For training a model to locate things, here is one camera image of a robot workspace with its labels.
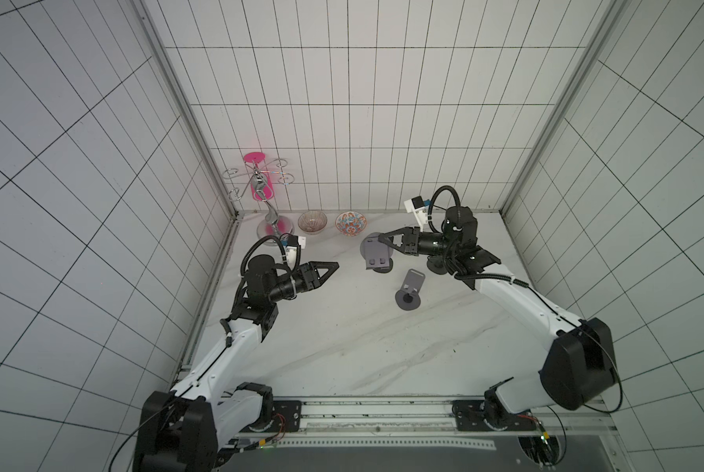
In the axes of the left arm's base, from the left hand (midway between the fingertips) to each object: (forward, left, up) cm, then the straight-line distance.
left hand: (333, 271), depth 74 cm
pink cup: (+31, +25, +3) cm, 40 cm away
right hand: (+6, -13, +8) cm, 16 cm away
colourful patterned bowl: (+36, -4, -21) cm, 42 cm away
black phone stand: (+16, -15, -24) cm, 33 cm away
